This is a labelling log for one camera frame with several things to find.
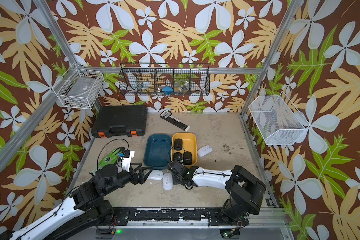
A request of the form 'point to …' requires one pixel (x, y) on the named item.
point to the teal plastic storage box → (157, 152)
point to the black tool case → (120, 121)
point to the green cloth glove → (110, 159)
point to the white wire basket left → (79, 88)
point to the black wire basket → (162, 78)
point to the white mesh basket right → (277, 120)
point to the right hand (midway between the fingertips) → (174, 176)
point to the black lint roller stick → (166, 115)
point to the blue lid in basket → (167, 90)
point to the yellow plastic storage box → (189, 144)
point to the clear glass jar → (181, 87)
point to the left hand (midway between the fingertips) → (148, 165)
